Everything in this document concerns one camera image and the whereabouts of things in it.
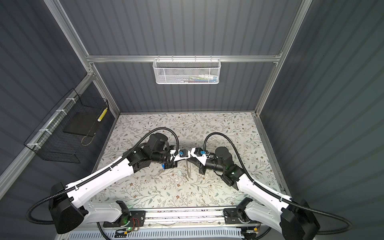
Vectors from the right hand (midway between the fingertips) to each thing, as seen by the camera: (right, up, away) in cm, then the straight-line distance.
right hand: (190, 159), depth 73 cm
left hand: (-3, +2, 0) cm, 4 cm away
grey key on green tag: (-4, -13, +16) cm, 21 cm away
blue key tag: (-17, -8, +18) cm, 26 cm away
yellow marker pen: (-49, +23, +8) cm, 55 cm away
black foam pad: (-54, +18, 0) cm, 57 cm away
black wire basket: (-61, +13, -1) cm, 62 cm away
